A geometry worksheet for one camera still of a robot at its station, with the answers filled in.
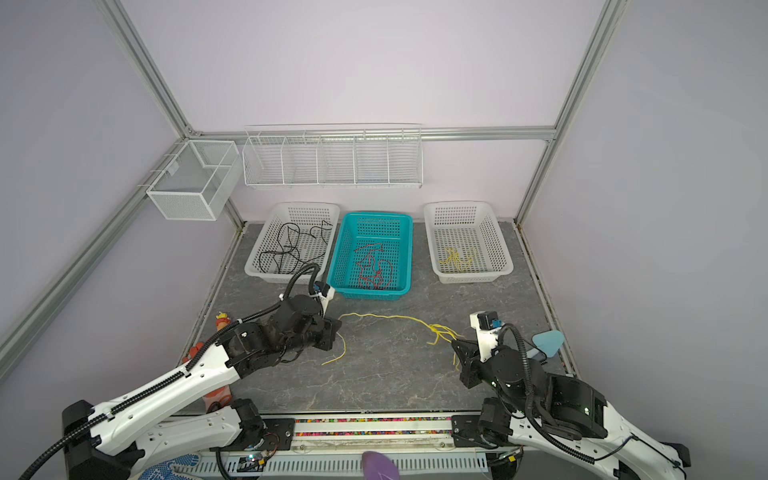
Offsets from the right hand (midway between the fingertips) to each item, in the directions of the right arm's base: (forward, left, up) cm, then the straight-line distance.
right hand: (454, 345), depth 65 cm
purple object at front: (-20, +18, -24) cm, 36 cm away
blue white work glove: (-22, +66, -20) cm, 73 cm away
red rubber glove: (+7, +74, -23) cm, 78 cm away
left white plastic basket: (+59, +49, -16) cm, 78 cm away
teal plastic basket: (+42, +22, -22) cm, 53 cm away
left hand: (+6, +27, -5) cm, 28 cm away
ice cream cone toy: (+16, +67, -19) cm, 72 cm away
